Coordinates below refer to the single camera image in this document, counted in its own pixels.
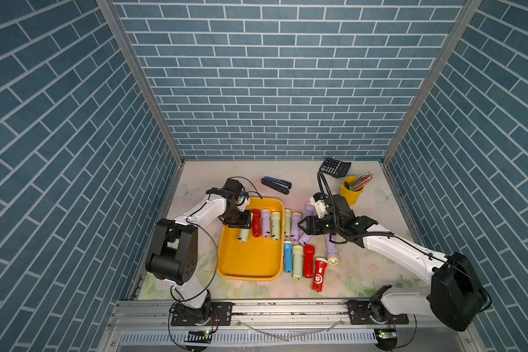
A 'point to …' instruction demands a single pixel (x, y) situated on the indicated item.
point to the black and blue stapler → (278, 184)
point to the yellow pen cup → (352, 196)
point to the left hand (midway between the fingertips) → (251, 225)
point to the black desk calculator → (334, 168)
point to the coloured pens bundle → (361, 180)
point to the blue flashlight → (288, 247)
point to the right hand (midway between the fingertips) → (305, 224)
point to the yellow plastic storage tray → (259, 259)
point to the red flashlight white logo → (320, 265)
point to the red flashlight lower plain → (309, 252)
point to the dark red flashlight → (257, 215)
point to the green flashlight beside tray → (287, 224)
